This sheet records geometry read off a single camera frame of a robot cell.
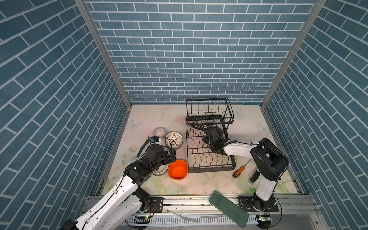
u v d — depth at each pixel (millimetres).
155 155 562
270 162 487
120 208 553
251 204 722
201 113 894
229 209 722
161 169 773
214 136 734
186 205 754
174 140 937
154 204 736
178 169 862
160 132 1019
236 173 824
